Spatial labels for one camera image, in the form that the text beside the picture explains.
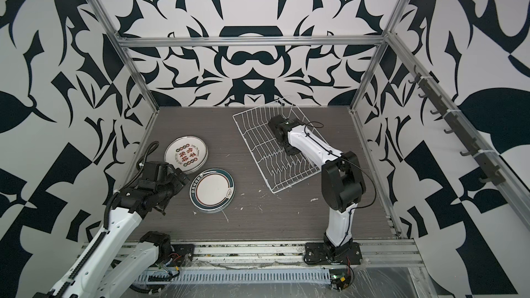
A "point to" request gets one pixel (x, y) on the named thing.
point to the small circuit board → (339, 278)
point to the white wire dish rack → (279, 169)
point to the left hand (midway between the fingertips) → (179, 179)
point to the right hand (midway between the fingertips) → (301, 144)
